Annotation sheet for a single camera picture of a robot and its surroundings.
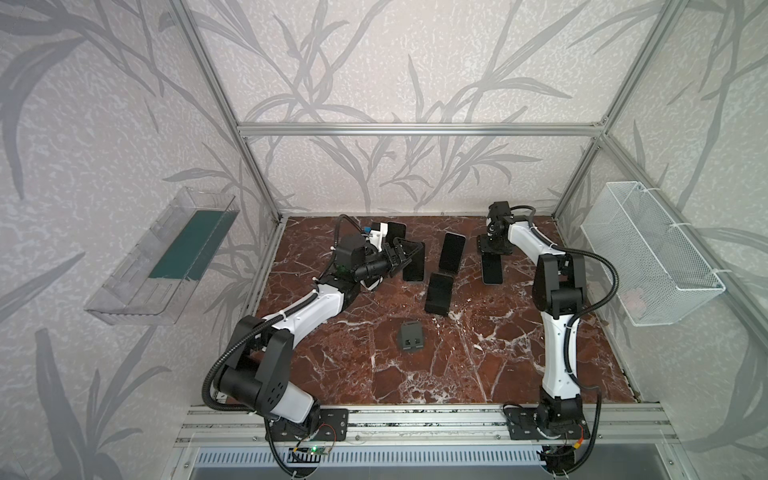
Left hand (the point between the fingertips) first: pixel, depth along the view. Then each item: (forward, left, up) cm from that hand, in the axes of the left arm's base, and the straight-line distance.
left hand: (421, 247), depth 77 cm
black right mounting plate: (-37, -26, -23) cm, 51 cm away
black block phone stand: (-15, +2, -22) cm, 27 cm away
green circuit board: (-42, +25, -25) cm, 55 cm away
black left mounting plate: (-37, +23, -24) cm, 50 cm away
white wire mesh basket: (-16, -48, +10) cm, 51 cm away
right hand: (+20, -27, -22) cm, 40 cm away
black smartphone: (0, -8, -25) cm, 27 cm away
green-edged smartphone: (+12, -12, -19) cm, 26 cm away
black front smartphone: (+8, -26, -22) cm, 35 cm away
